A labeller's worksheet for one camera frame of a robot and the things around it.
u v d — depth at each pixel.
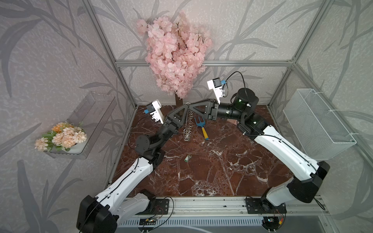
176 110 0.52
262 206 0.66
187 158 0.91
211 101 0.50
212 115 0.49
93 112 0.74
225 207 0.75
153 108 0.50
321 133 0.62
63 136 0.50
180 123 0.53
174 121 0.52
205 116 0.50
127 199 0.46
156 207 0.73
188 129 0.52
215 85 0.49
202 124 1.08
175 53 0.77
